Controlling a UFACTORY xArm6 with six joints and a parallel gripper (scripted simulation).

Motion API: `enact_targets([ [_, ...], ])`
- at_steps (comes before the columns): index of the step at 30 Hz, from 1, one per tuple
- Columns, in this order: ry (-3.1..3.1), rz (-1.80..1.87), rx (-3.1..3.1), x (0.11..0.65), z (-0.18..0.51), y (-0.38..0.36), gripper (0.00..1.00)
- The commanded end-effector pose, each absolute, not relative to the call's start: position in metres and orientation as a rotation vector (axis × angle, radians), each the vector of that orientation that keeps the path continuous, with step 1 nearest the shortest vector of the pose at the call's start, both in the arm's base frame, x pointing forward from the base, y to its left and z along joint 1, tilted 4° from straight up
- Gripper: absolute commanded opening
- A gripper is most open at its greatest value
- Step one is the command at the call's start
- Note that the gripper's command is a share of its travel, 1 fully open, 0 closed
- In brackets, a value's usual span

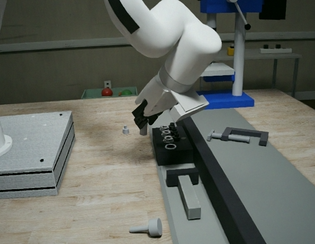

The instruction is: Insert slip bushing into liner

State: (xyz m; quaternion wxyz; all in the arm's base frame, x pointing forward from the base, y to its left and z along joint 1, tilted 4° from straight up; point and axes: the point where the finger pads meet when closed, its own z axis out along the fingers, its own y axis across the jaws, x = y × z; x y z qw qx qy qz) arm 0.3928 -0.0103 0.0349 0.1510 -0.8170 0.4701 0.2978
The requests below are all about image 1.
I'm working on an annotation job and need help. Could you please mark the grey stepped metal bushing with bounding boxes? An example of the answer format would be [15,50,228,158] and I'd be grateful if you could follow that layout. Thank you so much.
[123,125,129,134]

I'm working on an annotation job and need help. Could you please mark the white flanged bushing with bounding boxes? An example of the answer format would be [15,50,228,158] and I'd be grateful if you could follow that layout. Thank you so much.
[140,119,149,136]

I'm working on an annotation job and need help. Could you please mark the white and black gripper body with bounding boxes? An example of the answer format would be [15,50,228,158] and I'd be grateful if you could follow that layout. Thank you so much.
[135,72,178,116]

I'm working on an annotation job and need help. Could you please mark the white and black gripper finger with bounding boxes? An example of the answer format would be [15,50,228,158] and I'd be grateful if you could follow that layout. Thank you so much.
[148,111,163,125]
[132,100,149,129]

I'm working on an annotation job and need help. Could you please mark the blue drill press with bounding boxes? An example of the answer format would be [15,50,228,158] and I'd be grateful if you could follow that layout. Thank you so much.
[196,0,287,110]

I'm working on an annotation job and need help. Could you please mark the long black rectangular bar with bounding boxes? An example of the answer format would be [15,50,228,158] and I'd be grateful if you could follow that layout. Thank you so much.
[176,116,266,244]

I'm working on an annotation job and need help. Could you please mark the grey flanged bushing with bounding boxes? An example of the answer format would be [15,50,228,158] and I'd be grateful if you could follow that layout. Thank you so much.
[130,218,162,236]

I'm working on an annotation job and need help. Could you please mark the black rectangular plate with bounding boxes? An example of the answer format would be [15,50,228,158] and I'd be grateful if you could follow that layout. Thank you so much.
[152,123,193,166]

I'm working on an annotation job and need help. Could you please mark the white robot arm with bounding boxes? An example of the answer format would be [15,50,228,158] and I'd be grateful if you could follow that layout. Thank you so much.
[104,0,222,122]

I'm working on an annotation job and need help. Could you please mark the dark grey c-clamp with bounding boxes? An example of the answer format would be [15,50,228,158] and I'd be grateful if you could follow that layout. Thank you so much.
[207,127,269,146]

